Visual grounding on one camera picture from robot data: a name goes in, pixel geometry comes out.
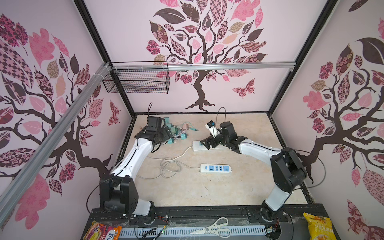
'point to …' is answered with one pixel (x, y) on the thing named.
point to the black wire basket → (138, 77)
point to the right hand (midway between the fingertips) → (207, 134)
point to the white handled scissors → (218, 227)
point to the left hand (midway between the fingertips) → (165, 137)
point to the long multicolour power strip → (197, 146)
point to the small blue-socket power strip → (207, 168)
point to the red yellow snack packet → (98, 231)
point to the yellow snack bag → (320, 228)
